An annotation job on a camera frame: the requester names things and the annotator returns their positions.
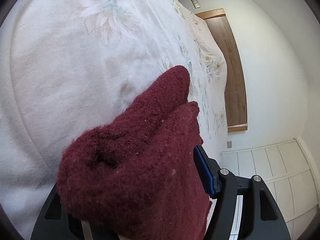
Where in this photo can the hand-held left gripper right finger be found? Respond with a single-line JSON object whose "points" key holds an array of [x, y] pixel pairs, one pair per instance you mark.
{"points": [[203, 170]]}

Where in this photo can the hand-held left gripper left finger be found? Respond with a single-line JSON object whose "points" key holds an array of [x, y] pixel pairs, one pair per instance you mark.
{"points": [[47, 212]]}

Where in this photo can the dark red knitted sweater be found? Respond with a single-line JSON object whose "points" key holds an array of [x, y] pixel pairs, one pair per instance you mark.
{"points": [[140, 155]]}

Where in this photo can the white wardrobe doors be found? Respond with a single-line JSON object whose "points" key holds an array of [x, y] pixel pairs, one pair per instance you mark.
{"points": [[270, 175]]}

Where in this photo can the wooden headboard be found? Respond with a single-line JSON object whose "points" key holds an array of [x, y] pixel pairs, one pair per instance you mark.
{"points": [[230, 70]]}

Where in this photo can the floral white duvet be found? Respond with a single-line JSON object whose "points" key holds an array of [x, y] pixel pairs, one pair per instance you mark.
{"points": [[87, 67]]}

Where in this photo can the beige wall switch plate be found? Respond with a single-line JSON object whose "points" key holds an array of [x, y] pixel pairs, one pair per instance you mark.
{"points": [[229, 144], [195, 2]]}

